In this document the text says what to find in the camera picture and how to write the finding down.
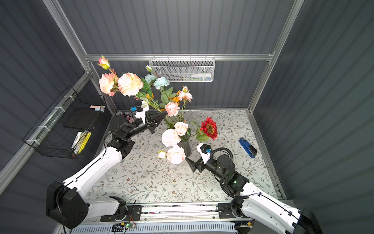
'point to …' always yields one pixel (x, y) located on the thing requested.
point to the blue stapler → (248, 147)
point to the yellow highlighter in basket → (85, 142)
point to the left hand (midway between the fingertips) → (164, 112)
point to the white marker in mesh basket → (200, 77)
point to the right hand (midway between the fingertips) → (195, 151)
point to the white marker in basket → (78, 135)
